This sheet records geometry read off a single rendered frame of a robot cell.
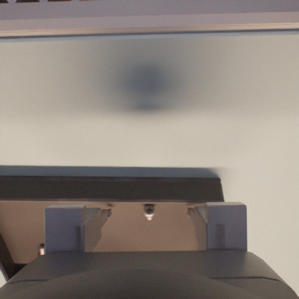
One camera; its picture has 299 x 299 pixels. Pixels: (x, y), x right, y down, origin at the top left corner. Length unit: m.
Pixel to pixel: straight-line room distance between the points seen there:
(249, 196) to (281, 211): 0.02
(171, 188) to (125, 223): 0.04
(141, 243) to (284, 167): 0.08
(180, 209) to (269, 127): 0.06
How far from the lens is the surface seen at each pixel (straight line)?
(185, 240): 0.21
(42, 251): 0.22
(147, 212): 0.18
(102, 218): 0.16
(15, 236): 0.22
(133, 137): 0.15
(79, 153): 0.16
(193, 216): 0.16
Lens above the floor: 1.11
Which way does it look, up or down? 46 degrees down
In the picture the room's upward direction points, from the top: 180 degrees counter-clockwise
